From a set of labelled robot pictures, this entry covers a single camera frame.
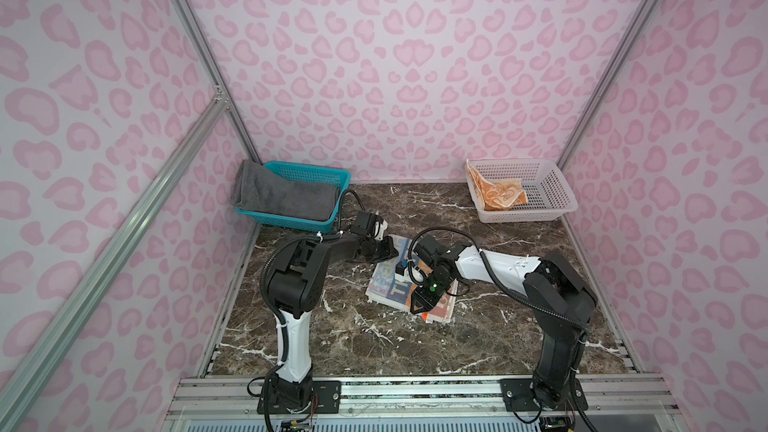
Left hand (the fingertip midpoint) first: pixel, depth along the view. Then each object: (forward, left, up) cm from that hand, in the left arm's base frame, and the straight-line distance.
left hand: (400, 250), depth 98 cm
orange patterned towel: (+20, -37, +4) cm, 42 cm away
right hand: (-19, -4, +2) cm, 20 cm away
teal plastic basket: (+31, +35, +5) cm, 47 cm away
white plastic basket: (+22, -57, 0) cm, 61 cm away
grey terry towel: (+20, +49, +10) cm, 54 cm away
